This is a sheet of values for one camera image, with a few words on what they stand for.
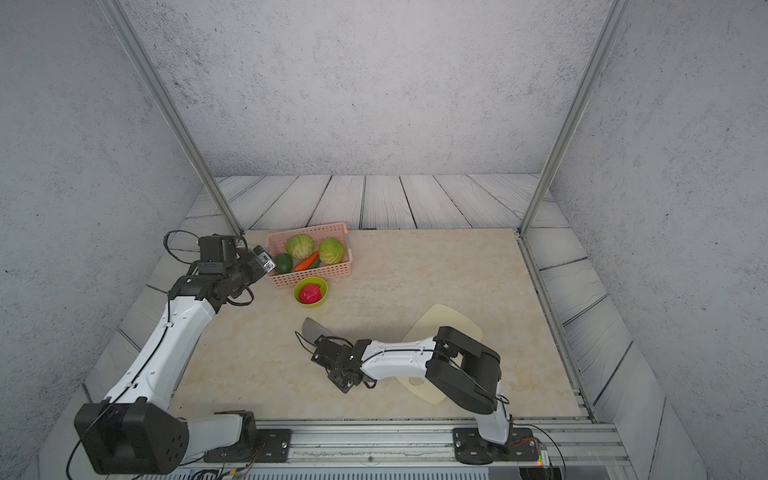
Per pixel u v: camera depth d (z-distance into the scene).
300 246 1.07
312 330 0.94
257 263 0.71
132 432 0.38
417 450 0.73
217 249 0.59
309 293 0.96
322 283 1.01
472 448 0.72
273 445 0.73
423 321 0.96
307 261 1.09
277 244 1.13
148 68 0.79
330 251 1.05
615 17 0.71
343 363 0.64
